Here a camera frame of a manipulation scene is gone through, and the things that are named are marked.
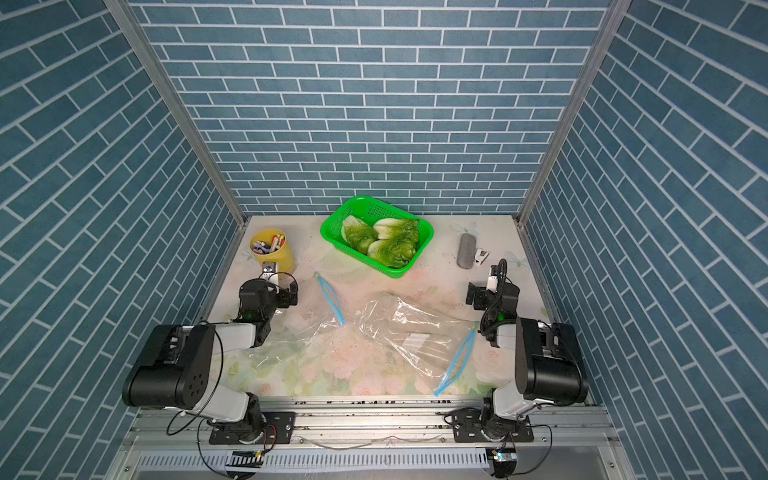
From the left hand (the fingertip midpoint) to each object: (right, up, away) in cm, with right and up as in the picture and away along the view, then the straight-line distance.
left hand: (286, 280), depth 94 cm
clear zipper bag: (+9, -12, 0) cm, 15 cm away
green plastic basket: (+24, +25, +24) cm, 42 cm away
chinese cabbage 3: (+34, +8, 0) cm, 35 cm away
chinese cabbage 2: (+34, +17, +12) cm, 40 cm away
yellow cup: (-6, +11, +2) cm, 13 cm away
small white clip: (+66, +7, +14) cm, 68 cm away
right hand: (+65, -2, +1) cm, 65 cm away
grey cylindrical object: (+61, +9, +13) cm, 63 cm away
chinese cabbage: (+22, +15, +10) cm, 28 cm away
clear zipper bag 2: (+46, -18, -7) cm, 50 cm away
